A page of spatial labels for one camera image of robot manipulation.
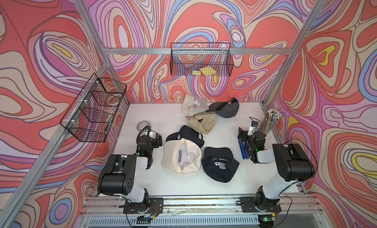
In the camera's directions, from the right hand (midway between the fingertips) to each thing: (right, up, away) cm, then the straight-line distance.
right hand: (246, 131), depth 96 cm
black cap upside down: (-20, -19, -8) cm, 29 cm away
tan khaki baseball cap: (-28, +5, +6) cm, 29 cm away
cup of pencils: (+13, +10, -8) cm, 18 cm away
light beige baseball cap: (-36, +19, +21) cm, 45 cm away
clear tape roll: (-72, +4, +8) cm, 72 cm away
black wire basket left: (-88, +9, -24) cm, 92 cm away
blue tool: (-3, -11, -4) cm, 12 cm away
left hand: (-61, -2, -2) cm, 61 cm away
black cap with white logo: (-38, -2, +2) cm, 38 cm away
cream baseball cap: (-42, -15, -6) cm, 45 cm away
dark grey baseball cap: (-12, +14, +5) cm, 20 cm away
